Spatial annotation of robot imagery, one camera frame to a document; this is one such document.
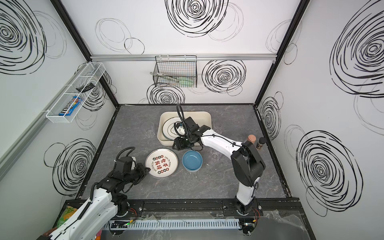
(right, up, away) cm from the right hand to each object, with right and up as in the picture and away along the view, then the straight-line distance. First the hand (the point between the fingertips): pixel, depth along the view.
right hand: (173, 147), depth 83 cm
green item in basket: (+7, +38, +4) cm, 39 cm away
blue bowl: (+10, -8, +2) cm, 13 cm away
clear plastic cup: (+25, -7, +9) cm, 27 cm away
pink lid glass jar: (+46, +4, +6) cm, 47 cm away
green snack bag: (-48, -28, -13) cm, 58 cm away
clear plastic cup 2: (-20, +10, +19) cm, 30 cm away
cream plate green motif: (-6, +9, +20) cm, 22 cm away
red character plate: (-7, -10, +6) cm, 14 cm away
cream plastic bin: (+18, +16, +24) cm, 35 cm away
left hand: (-12, -12, 0) cm, 17 cm away
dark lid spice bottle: (+53, +3, +7) cm, 54 cm away
